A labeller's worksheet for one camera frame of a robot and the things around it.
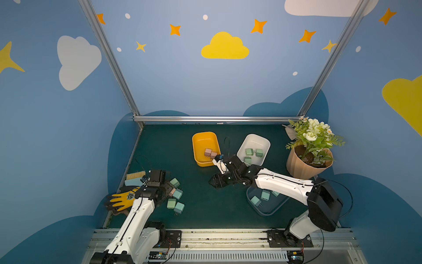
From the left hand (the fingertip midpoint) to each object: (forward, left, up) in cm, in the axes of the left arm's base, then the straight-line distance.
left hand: (166, 187), depth 84 cm
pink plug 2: (+26, -24, -7) cm, 36 cm away
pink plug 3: (-1, -3, -3) cm, 4 cm away
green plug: (+27, -48, -4) cm, 55 cm away
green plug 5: (-13, -46, +28) cm, 55 cm away
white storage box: (+30, -51, -6) cm, 60 cm away
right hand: (+3, -25, +6) cm, 26 cm away
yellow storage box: (+30, -19, -4) cm, 36 cm away
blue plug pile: (-2, -6, -4) cm, 7 cm away
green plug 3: (+21, -46, -4) cm, 51 cm away
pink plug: (+26, -20, -5) cm, 33 cm away
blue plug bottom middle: (-9, -7, -4) cm, 12 cm away
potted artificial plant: (+17, -77, +11) cm, 79 cm away
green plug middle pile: (+5, -3, -4) cm, 7 cm away
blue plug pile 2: (-5, -47, -4) cm, 48 cm away
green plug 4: (-6, -3, -5) cm, 9 cm away
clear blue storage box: (-4, -52, -5) cm, 53 cm away
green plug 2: (+27, -54, -4) cm, 60 cm away
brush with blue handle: (+7, +22, -6) cm, 23 cm away
